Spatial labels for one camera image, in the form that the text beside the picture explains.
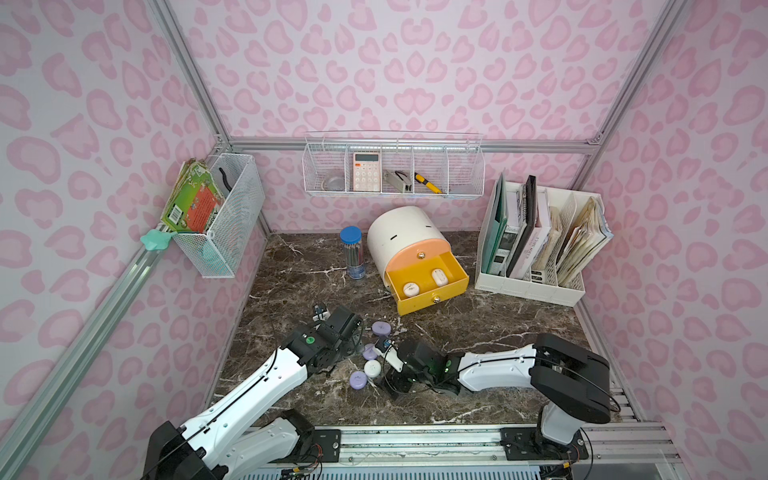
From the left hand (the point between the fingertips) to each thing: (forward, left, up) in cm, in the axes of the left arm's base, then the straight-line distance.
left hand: (345, 341), depth 80 cm
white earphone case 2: (+16, -18, +1) cm, 24 cm away
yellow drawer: (+18, -22, +1) cm, 28 cm away
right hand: (-5, -10, -9) cm, 14 cm away
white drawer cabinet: (+33, -14, +10) cm, 37 cm away
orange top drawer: (+23, -20, +10) cm, 32 cm away
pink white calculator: (+48, -4, +20) cm, 52 cm away
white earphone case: (+20, -27, 0) cm, 34 cm away
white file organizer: (+26, -54, +11) cm, 61 cm away
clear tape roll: (+46, +6, +17) cm, 49 cm away
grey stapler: (+47, -15, +17) cm, 52 cm away
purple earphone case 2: (-7, -3, -9) cm, 12 cm away
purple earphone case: (+8, -9, -10) cm, 16 cm away
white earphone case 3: (-4, -7, -10) cm, 13 cm away
